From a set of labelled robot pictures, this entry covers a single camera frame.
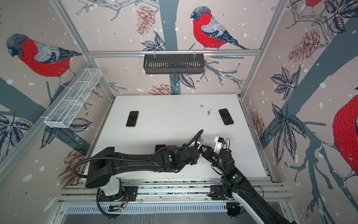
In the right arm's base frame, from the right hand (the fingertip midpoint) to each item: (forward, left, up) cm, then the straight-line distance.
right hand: (197, 147), depth 77 cm
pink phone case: (+7, +17, -13) cm, 22 cm away
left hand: (-2, 0, +2) cm, 2 cm away
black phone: (+28, +50, -11) cm, 58 cm away
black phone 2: (+33, -24, -14) cm, 43 cm away
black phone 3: (+5, +26, -12) cm, 29 cm away
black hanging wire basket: (+61, +18, +16) cm, 66 cm away
